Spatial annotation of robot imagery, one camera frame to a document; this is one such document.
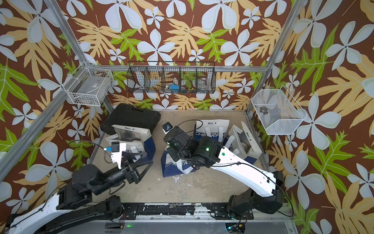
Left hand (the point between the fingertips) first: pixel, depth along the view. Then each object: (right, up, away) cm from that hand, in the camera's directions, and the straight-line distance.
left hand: (149, 158), depth 54 cm
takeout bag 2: (+6, -9, +15) cm, 19 cm away
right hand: (+7, +4, +10) cm, 13 cm away
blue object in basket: (+6, +38, +41) cm, 56 cm away
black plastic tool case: (-32, +20, +54) cm, 66 cm away
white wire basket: (-46, +36, +33) cm, 68 cm away
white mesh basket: (+68, +21, +30) cm, 77 cm away
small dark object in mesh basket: (+60, +22, +31) cm, 71 cm away
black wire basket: (+4, +45, +44) cm, 63 cm away
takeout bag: (-18, +3, +39) cm, 43 cm away
